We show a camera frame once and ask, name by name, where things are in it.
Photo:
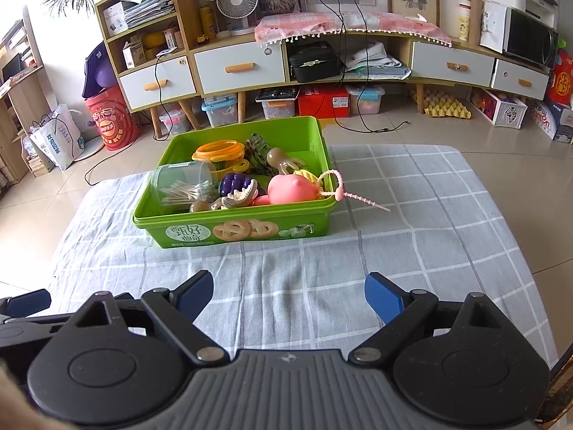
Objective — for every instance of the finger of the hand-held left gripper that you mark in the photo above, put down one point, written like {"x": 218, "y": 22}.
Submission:
{"x": 31, "y": 328}
{"x": 27, "y": 303}

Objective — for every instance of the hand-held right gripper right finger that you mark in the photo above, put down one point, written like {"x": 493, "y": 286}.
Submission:
{"x": 385, "y": 298}

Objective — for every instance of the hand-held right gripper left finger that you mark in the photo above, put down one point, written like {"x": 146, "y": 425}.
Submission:
{"x": 194, "y": 293}

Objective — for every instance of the green plastic storage box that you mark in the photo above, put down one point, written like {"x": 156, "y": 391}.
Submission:
{"x": 188, "y": 228}

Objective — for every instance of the small tan squid toy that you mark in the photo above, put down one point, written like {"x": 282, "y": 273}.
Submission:
{"x": 199, "y": 206}

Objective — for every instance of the clear cotton swab jar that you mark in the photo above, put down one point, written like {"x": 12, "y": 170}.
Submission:
{"x": 179, "y": 179}

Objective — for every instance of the purple toy grapes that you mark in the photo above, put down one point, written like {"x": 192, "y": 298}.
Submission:
{"x": 232, "y": 183}

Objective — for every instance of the yellow toy pot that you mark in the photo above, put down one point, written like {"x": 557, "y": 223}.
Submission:
{"x": 241, "y": 165}

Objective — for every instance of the pink pig toy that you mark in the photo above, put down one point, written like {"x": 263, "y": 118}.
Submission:
{"x": 286, "y": 190}

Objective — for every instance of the yellow green toy corn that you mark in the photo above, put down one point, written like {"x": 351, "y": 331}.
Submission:
{"x": 306, "y": 174}

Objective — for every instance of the orange pumpkin-shaped toy bowl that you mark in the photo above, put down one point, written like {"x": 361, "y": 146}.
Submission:
{"x": 221, "y": 145}

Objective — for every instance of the leopard hair claw clip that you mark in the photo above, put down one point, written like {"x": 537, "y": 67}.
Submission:
{"x": 257, "y": 152}

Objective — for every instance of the large tan squid toy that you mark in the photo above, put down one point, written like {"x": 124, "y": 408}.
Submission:
{"x": 275, "y": 156}

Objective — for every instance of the grey checked sheet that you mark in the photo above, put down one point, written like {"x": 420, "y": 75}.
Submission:
{"x": 403, "y": 233}

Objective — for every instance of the white paper bag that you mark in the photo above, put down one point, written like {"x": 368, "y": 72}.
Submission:
{"x": 56, "y": 139}

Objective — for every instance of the clear storage box pink contents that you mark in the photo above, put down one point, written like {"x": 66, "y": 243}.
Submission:
{"x": 174, "y": 123}

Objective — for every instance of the clear storage box blue lid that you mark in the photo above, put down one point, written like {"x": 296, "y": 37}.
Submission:
{"x": 219, "y": 112}

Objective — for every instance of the wooden side shelf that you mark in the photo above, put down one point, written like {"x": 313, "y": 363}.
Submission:
{"x": 22, "y": 112}

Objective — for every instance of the red printed bucket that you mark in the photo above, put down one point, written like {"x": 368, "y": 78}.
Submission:
{"x": 112, "y": 121}

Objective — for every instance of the clear storage box white lid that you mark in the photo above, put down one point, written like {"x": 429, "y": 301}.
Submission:
{"x": 365, "y": 101}

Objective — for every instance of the yellow egg tray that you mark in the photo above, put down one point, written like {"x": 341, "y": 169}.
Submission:
{"x": 447, "y": 105}

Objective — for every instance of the red flat box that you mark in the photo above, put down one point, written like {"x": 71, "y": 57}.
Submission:
{"x": 322, "y": 103}

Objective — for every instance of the clear storage box dark lid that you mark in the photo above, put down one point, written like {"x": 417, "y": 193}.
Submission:
{"x": 277, "y": 105}

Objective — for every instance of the white printed carton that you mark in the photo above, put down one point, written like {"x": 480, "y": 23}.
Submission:
{"x": 501, "y": 109}

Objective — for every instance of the stack of folded cloths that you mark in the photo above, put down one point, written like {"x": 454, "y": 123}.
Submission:
{"x": 376, "y": 60}

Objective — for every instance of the white red carton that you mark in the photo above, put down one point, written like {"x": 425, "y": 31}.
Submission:
{"x": 548, "y": 121}

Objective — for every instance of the black case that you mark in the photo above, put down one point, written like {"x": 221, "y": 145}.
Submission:
{"x": 315, "y": 62}

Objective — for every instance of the pink lace cloth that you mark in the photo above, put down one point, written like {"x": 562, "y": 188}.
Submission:
{"x": 313, "y": 24}

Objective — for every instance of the stack of papers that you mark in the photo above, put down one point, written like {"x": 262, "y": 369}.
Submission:
{"x": 147, "y": 9}

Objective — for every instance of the wooden cabinet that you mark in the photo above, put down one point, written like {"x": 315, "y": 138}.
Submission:
{"x": 181, "y": 4}

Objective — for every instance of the white desk fan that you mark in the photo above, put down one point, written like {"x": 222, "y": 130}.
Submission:
{"x": 237, "y": 2}

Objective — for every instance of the white microwave oven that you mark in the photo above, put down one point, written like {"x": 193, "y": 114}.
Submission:
{"x": 530, "y": 38}

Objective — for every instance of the tall red white bottle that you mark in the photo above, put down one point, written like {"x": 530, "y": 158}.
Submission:
{"x": 465, "y": 9}

